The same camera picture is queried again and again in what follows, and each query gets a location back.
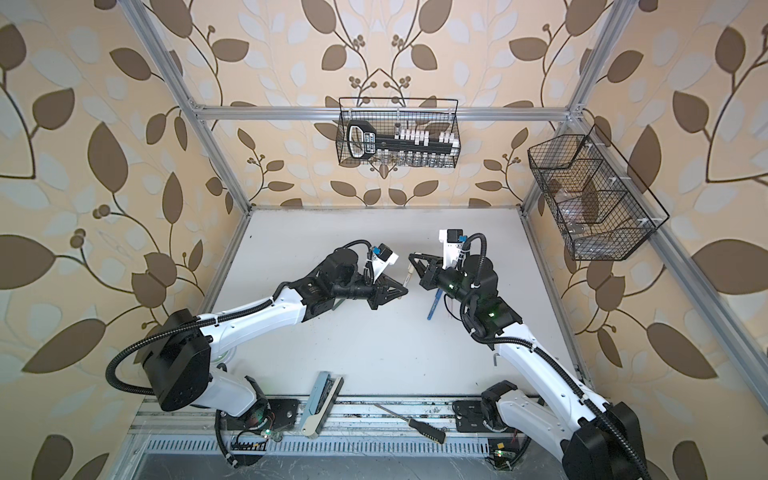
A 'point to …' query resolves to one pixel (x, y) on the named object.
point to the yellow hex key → (495, 358)
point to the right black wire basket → (601, 209)
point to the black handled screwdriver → (432, 433)
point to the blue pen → (437, 298)
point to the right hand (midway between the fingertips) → (411, 261)
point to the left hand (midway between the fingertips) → (406, 285)
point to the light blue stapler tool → (324, 394)
